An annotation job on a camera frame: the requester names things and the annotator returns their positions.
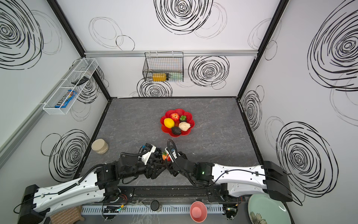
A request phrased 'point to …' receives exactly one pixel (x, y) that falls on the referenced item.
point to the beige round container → (100, 146)
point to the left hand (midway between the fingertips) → (163, 165)
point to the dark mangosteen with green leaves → (183, 118)
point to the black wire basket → (163, 66)
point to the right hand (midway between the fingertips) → (167, 159)
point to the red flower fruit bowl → (176, 122)
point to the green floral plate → (264, 209)
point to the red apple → (175, 116)
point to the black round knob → (154, 205)
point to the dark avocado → (176, 130)
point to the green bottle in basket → (176, 77)
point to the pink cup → (198, 212)
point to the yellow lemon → (168, 122)
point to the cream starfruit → (184, 126)
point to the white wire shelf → (84, 66)
